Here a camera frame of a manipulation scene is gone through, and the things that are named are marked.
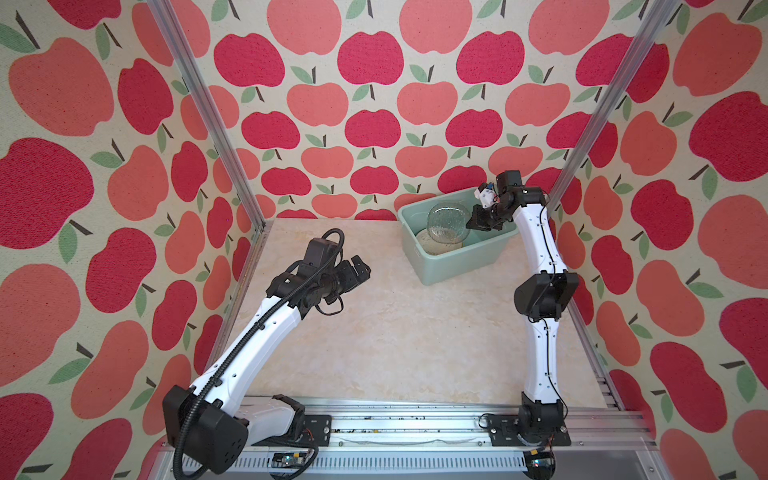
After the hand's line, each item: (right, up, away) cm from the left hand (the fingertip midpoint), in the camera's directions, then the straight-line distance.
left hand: (366, 278), depth 77 cm
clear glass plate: (+26, +14, +21) cm, 36 cm away
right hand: (+34, +16, +19) cm, 42 cm away
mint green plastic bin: (+19, +2, +16) cm, 25 cm away
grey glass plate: (+26, +21, +21) cm, 40 cm away
